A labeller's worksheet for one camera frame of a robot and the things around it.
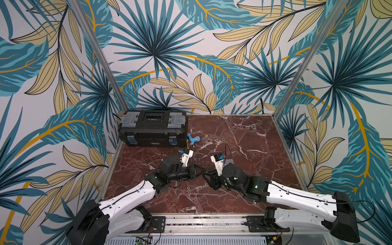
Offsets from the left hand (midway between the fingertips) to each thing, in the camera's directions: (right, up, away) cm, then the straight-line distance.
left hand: (205, 173), depth 72 cm
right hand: (0, 0, 0) cm, 0 cm away
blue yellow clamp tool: (-7, +14, +28) cm, 32 cm away
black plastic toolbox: (-29, +22, +16) cm, 39 cm away
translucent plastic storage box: (+15, +2, +20) cm, 26 cm away
